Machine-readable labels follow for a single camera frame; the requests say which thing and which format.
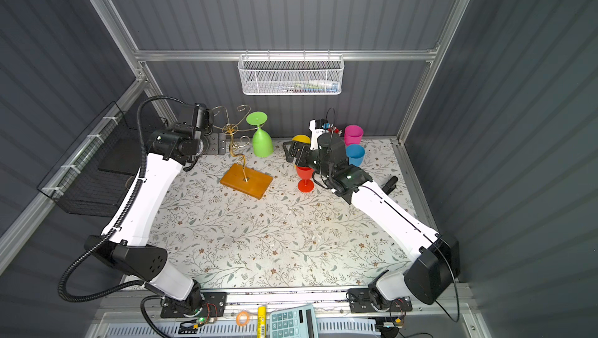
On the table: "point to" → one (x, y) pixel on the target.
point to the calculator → (295, 322)
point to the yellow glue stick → (262, 322)
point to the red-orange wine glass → (306, 184)
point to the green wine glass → (262, 144)
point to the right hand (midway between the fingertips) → (294, 148)
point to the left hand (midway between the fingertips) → (204, 141)
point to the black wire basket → (95, 177)
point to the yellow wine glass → (302, 139)
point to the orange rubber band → (238, 318)
